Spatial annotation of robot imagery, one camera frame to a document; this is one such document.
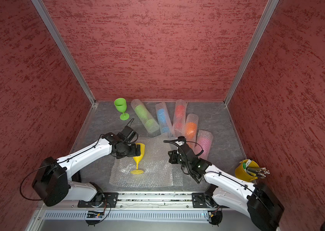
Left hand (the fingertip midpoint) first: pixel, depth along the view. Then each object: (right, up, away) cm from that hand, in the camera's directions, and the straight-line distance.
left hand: (132, 156), depth 83 cm
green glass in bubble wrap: (+4, +23, +18) cm, 30 cm away
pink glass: (+44, +8, +5) cm, 44 cm away
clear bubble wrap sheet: (+15, -8, -2) cm, 17 cm away
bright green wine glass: (-12, +32, +16) cm, 38 cm away
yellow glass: (+2, -1, +1) cm, 3 cm away
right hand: (+21, +1, -1) cm, 21 cm away
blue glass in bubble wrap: (+19, +21, +18) cm, 33 cm away
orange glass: (+37, +15, +12) cm, 42 cm away
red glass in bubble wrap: (+30, +23, +18) cm, 41 cm away
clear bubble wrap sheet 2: (+27, -11, 0) cm, 29 cm away
